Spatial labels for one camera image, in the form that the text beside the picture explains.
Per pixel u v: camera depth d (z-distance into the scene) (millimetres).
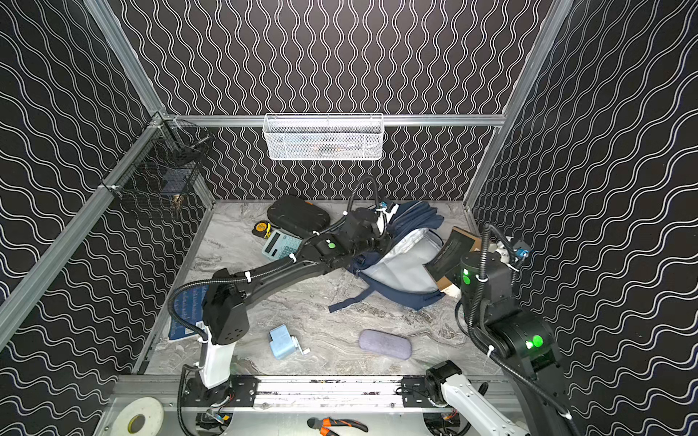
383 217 650
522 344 359
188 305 901
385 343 798
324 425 689
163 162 969
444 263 688
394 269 937
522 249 472
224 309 465
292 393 764
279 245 1037
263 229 1071
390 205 674
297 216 1092
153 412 715
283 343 781
